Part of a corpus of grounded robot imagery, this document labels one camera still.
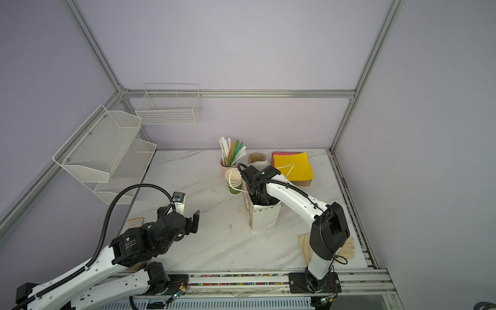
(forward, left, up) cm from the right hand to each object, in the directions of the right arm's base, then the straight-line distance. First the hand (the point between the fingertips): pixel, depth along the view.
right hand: (260, 209), depth 80 cm
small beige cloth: (-2, +59, -10) cm, 60 cm away
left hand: (-6, +29, +9) cm, 30 cm away
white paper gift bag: (-5, 0, +3) cm, 6 cm away
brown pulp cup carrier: (+38, +3, -8) cm, 39 cm away
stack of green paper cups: (+20, +14, -5) cm, 25 cm away
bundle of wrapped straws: (+31, +15, +3) cm, 35 cm away
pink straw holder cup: (+26, +20, -3) cm, 33 cm away
